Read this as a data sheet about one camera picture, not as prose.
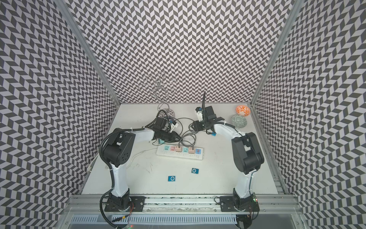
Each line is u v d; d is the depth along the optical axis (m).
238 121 1.05
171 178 0.81
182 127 1.05
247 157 0.49
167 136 0.88
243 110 1.08
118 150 0.53
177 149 0.87
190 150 0.86
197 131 0.93
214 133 0.99
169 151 0.89
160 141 0.94
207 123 0.74
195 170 0.84
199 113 0.86
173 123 0.93
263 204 0.74
